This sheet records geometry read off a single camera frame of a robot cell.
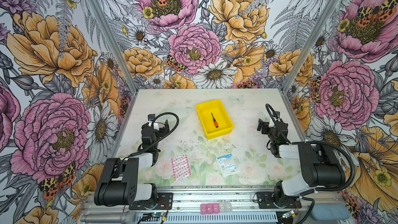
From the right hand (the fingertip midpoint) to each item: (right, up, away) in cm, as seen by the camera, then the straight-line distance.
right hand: (267, 123), depth 95 cm
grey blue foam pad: (+16, -36, -26) cm, 47 cm away
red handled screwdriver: (-31, 0, +8) cm, 32 cm away
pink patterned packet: (-50, -22, -9) cm, 56 cm away
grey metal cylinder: (-70, -37, -28) cm, 84 cm away
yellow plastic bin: (-24, -1, +8) cm, 25 cm away
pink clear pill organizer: (-33, -36, -23) cm, 54 cm away
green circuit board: (0, -38, -23) cm, 45 cm away
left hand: (-64, 0, -3) cm, 64 cm away
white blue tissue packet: (-25, -21, -9) cm, 34 cm away
